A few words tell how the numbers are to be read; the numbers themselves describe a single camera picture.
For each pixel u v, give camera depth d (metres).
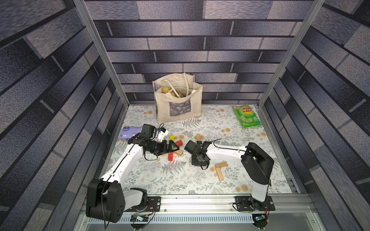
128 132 0.97
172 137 0.98
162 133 0.76
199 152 0.65
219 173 0.84
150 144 0.69
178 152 0.90
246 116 1.05
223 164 0.87
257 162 0.50
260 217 0.73
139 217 0.71
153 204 0.74
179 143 0.95
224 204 0.74
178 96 0.92
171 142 0.72
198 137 1.00
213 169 0.86
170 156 0.90
